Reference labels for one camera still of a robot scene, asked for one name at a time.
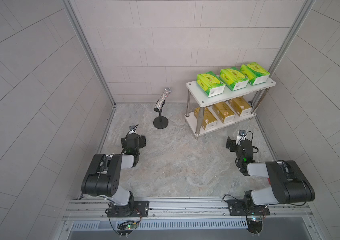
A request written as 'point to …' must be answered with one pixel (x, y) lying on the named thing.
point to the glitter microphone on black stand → (161, 122)
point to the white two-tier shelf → (196, 98)
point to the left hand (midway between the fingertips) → (136, 134)
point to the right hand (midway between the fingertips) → (235, 135)
